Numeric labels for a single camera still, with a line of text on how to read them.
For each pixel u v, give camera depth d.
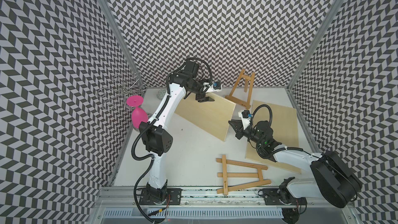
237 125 0.82
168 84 0.57
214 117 0.79
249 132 0.71
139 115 0.75
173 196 0.73
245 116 0.69
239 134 0.74
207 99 0.72
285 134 0.95
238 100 1.14
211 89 0.68
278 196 0.73
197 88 0.69
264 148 0.65
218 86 0.67
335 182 0.42
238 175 0.78
